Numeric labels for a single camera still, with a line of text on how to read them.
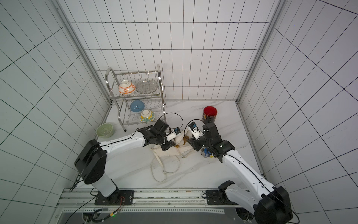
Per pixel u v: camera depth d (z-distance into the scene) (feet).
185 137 2.81
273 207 1.23
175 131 2.45
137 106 3.41
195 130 2.15
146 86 3.00
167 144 2.44
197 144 2.25
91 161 1.44
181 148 2.85
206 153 2.78
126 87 2.80
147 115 3.20
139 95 2.81
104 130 3.27
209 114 3.21
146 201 2.38
